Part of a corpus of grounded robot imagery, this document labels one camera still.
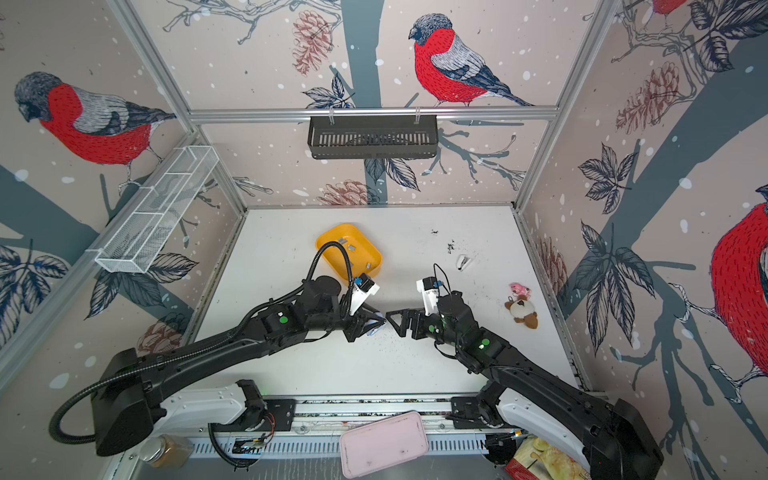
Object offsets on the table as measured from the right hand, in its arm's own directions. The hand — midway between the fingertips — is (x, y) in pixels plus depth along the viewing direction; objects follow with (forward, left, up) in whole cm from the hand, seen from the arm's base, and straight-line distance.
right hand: (394, 318), depth 76 cm
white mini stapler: (+27, -22, -12) cm, 37 cm away
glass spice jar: (-30, +47, -4) cm, 56 cm away
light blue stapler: (-4, +5, +1) cm, 7 cm away
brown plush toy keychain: (+11, -38, -13) cm, 42 cm away
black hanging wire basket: (+61, +9, +15) cm, 63 cm away
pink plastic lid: (-26, +2, -12) cm, 28 cm away
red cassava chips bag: (-27, -33, -13) cm, 44 cm away
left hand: (-2, +3, +5) cm, 6 cm away
